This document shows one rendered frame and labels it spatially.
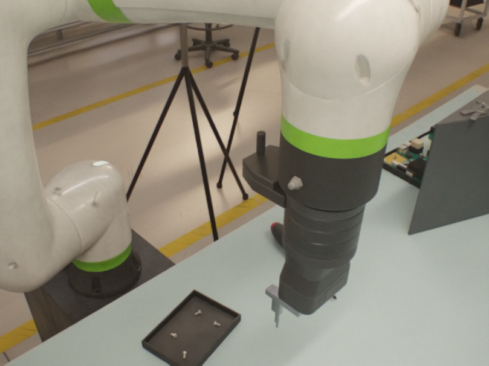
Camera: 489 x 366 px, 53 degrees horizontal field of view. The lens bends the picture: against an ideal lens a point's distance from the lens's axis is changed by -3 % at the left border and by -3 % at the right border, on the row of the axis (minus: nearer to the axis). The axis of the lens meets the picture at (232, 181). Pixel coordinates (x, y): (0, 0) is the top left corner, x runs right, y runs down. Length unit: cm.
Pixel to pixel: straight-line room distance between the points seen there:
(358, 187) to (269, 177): 10
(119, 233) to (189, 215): 153
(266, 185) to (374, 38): 19
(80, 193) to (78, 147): 224
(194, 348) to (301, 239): 26
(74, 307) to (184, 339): 39
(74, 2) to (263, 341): 49
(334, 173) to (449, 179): 45
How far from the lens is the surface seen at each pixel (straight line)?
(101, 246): 95
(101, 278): 101
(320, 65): 36
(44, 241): 82
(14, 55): 64
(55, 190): 89
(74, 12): 70
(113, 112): 347
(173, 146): 301
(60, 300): 105
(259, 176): 49
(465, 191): 89
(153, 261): 108
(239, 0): 54
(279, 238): 80
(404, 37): 37
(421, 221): 87
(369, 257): 82
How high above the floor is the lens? 155
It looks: 35 degrees down
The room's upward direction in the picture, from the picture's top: straight up
